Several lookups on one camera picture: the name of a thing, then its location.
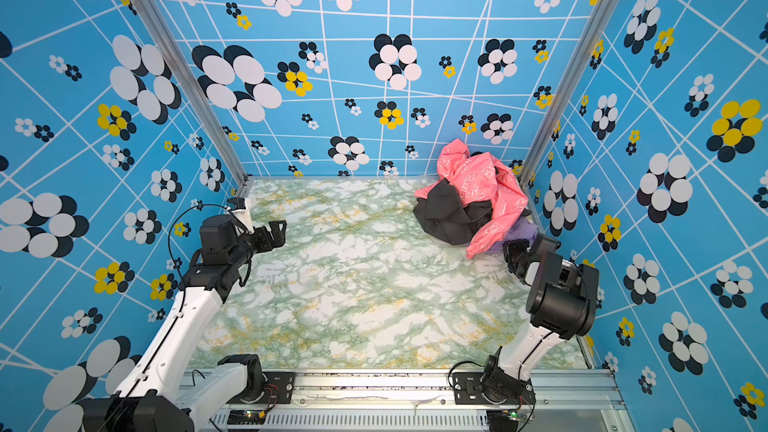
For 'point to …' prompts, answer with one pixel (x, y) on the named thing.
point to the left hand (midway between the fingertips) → (271, 223)
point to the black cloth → (442, 214)
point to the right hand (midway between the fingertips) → (506, 240)
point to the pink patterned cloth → (480, 177)
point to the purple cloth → (522, 230)
